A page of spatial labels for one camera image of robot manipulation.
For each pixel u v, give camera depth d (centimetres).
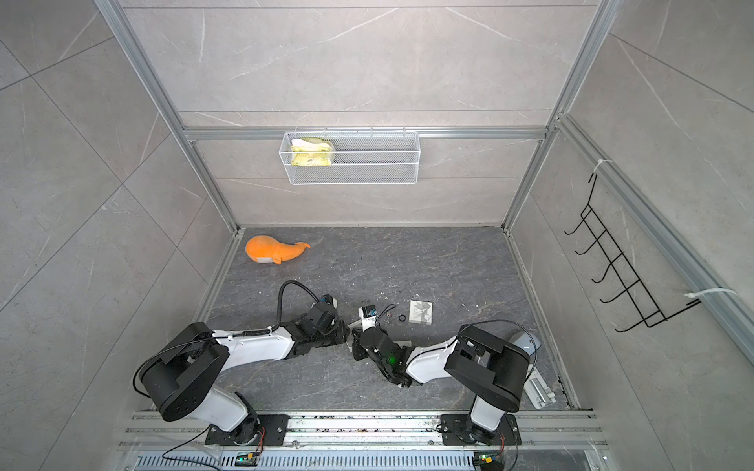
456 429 73
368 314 76
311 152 88
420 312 93
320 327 71
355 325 90
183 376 44
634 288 63
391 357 67
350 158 101
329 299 81
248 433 66
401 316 95
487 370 45
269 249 104
